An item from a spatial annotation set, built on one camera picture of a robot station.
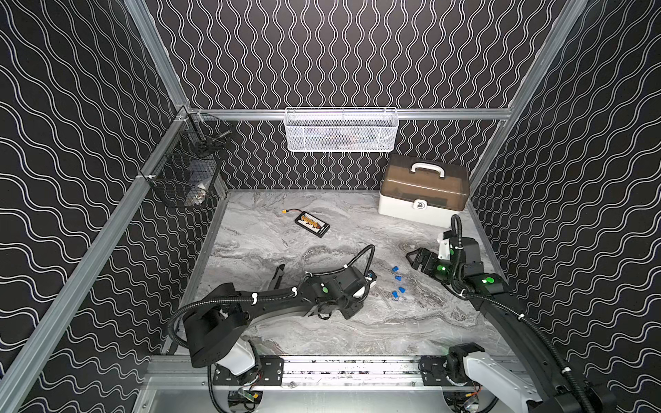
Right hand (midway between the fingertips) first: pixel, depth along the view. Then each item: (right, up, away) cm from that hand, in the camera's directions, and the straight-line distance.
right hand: (417, 258), depth 81 cm
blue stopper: (-2, -9, +13) cm, 17 cm away
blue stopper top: (-3, -6, +15) cm, 16 cm away
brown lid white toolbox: (+8, +23, +18) cm, 30 cm away
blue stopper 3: (-5, -14, +9) cm, 18 cm away
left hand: (-18, -12, +1) cm, 22 cm away
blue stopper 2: (-2, -12, +10) cm, 16 cm away
